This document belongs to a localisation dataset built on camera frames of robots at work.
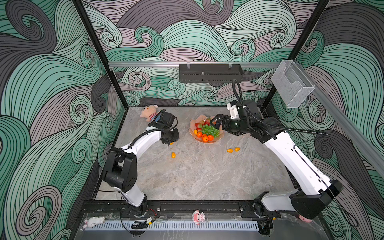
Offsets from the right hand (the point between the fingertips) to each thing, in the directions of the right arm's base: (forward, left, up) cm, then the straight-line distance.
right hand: (216, 124), depth 69 cm
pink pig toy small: (-35, -43, -29) cm, 63 cm away
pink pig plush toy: (+29, +43, -24) cm, 57 cm away
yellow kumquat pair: (+3, -13, -32) cm, 34 cm away
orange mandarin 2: (+10, -1, -27) cm, 29 cm away
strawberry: (+21, +8, -27) cm, 35 cm away
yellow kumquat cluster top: (+15, +9, -28) cm, 33 cm away
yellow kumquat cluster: (-1, +24, -30) cm, 38 cm away
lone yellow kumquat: (-2, +23, -15) cm, 28 cm away
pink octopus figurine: (-34, +9, -27) cm, 44 cm away
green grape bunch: (+16, 0, -28) cm, 32 cm away
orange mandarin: (+8, +3, -26) cm, 27 cm away
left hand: (+5, +21, -20) cm, 29 cm away
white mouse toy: (-36, +58, -27) cm, 73 cm away
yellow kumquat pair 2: (+4, -18, -31) cm, 36 cm away
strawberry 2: (+16, +7, -27) cm, 32 cm away
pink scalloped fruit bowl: (+19, +11, -28) cm, 36 cm away
